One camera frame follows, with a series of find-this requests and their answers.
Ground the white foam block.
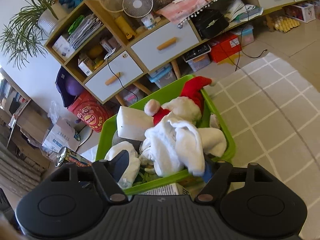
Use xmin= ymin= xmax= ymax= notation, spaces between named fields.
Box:
xmin=116 ymin=106 xmax=153 ymax=141

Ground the white cloth towel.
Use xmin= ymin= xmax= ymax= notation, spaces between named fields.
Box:
xmin=140 ymin=113 xmax=227 ymax=177

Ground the santa plush toy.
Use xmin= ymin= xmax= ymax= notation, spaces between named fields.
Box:
xmin=144 ymin=76 xmax=216 ymax=126

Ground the plush rabbit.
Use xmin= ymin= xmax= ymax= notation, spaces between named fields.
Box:
xmin=112 ymin=130 xmax=158 ymax=186

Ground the tall chip canister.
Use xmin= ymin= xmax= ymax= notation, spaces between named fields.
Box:
xmin=55 ymin=146 xmax=92 ymax=167

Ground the cardboard box on floor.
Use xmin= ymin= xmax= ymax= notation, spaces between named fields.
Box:
xmin=42 ymin=118 xmax=81 ymax=153

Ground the wooden cabinet with drawers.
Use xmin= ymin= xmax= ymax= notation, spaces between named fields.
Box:
xmin=44 ymin=0 xmax=317 ymax=107

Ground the stack of papers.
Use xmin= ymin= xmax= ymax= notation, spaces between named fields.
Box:
xmin=67 ymin=14 xmax=103 ymax=50

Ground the red shoe box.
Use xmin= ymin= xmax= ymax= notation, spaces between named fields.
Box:
xmin=208 ymin=33 xmax=241 ymax=63

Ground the black bag on shelf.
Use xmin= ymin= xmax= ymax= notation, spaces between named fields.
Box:
xmin=191 ymin=8 xmax=229 ymax=39

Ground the small white desk fan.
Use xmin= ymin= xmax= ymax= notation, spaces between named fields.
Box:
xmin=123 ymin=0 xmax=156 ymax=29

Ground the potted green plant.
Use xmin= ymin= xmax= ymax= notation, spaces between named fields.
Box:
xmin=1 ymin=0 xmax=58 ymax=69

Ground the yellow egg tray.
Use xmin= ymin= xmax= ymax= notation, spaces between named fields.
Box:
xmin=271 ymin=16 xmax=300 ymax=33

